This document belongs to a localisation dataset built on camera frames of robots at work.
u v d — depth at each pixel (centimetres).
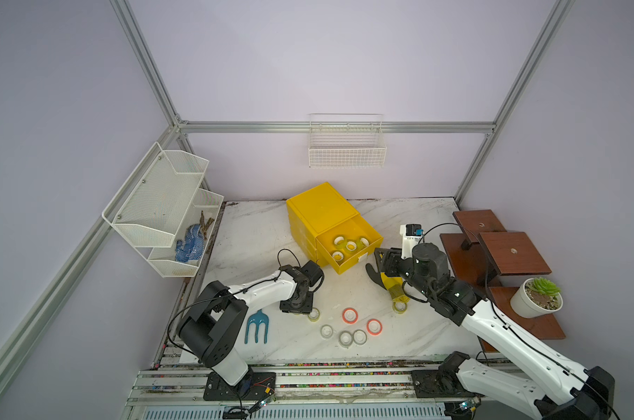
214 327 45
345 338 82
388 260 65
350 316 87
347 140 95
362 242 86
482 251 88
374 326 84
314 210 88
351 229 92
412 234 64
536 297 66
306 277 67
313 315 87
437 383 73
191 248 88
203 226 93
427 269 54
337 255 84
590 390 39
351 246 86
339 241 86
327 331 84
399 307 88
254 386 73
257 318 86
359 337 82
